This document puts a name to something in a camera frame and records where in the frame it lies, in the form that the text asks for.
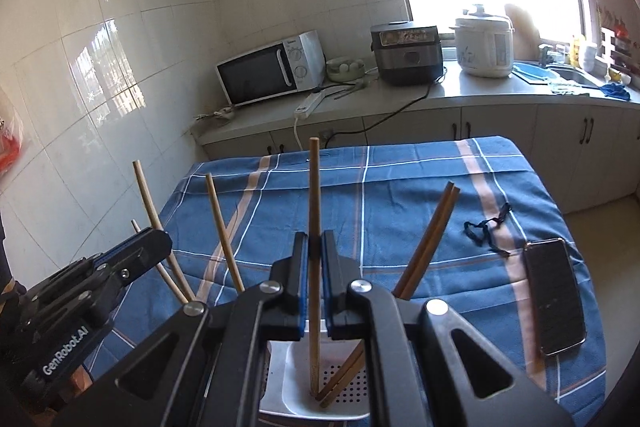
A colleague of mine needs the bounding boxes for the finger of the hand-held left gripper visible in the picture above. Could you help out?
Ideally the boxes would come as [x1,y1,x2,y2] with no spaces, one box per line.
[75,234,148,270]
[100,228,173,295]

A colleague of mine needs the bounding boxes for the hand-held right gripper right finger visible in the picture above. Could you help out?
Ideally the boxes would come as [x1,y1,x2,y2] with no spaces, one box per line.
[321,229,576,427]

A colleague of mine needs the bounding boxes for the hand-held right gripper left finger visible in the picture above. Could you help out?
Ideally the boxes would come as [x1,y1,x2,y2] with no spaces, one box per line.
[52,231,311,427]

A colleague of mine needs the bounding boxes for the light bamboo chopstick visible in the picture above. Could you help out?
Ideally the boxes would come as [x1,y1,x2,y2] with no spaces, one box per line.
[131,220,186,305]
[205,174,246,293]
[132,160,196,303]

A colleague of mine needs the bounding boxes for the brown wooden chopstick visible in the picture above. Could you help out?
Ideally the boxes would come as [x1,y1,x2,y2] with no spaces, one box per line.
[308,138,321,398]

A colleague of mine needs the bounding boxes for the white chopstick holder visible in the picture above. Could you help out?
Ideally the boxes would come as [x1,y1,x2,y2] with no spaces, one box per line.
[260,322,371,422]

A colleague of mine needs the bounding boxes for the blue plaid tablecloth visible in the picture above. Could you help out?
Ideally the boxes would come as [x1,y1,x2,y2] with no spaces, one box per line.
[82,136,608,423]

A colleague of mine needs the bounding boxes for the orange plastic bag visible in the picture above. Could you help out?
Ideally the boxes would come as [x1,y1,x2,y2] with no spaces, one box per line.
[0,92,23,175]

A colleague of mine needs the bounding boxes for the white power strip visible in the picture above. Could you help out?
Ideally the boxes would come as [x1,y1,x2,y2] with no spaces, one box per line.
[294,89,326,115]

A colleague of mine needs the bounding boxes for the white microwave oven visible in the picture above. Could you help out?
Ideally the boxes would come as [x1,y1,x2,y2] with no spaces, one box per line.
[216,30,326,108]

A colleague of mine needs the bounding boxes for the black smartphone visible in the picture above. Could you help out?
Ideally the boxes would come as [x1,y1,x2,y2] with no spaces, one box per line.
[522,237,587,357]

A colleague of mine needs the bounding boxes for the black rice cooker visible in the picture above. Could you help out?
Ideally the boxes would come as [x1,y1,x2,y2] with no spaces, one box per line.
[370,22,445,86]

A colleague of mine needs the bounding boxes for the white kitchen cabinets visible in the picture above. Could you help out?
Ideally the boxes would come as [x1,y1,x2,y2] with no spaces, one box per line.
[192,72,640,215]

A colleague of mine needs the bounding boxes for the white pressure cooker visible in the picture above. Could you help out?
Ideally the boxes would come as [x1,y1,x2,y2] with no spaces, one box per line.
[449,3,516,78]

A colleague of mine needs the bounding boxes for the blue counter mat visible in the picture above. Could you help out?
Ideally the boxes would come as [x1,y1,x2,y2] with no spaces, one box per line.
[512,62,553,82]

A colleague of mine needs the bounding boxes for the metal faucet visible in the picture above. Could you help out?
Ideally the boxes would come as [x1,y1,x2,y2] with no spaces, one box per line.
[537,43,568,68]

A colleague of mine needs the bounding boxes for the metal sink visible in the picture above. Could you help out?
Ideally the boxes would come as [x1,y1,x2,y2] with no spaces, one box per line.
[547,64,608,90]

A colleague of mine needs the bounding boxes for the wooden cutting board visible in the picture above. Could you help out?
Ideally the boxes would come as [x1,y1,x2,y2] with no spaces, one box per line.
[504,2,541,45]

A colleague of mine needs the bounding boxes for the blue cloth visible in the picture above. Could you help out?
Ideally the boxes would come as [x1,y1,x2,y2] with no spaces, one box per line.
[600,82,631,100]

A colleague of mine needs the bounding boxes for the stacked white bowls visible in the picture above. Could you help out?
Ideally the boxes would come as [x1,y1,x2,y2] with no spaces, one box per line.
[577,41,598,70]

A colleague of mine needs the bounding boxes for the spice rack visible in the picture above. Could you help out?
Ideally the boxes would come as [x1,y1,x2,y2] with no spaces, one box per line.
[600,24,640,72]

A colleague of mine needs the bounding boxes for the black strap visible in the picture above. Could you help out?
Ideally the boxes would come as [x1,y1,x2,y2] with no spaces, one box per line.
[462,203,513,258]

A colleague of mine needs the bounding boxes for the black power cord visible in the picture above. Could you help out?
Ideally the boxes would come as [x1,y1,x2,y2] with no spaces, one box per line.
[327,67,448,148]

